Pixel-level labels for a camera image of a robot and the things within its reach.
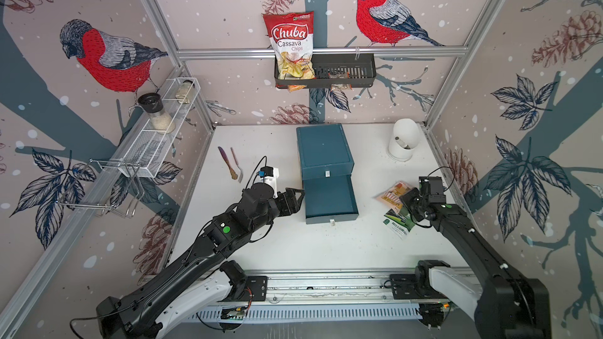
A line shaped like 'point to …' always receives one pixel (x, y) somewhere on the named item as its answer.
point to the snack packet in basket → (340, 75)
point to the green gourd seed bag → (401, 224)
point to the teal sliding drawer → (328, 200)
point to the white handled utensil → (400, 141)
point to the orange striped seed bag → (390, 195)
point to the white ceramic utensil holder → (407, 137)
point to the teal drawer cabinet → (325, 151)
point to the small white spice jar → (184, 93)
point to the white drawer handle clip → (332, 222)
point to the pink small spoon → (241, 173)
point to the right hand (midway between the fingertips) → (401, 194)
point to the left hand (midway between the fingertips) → (302, 190)
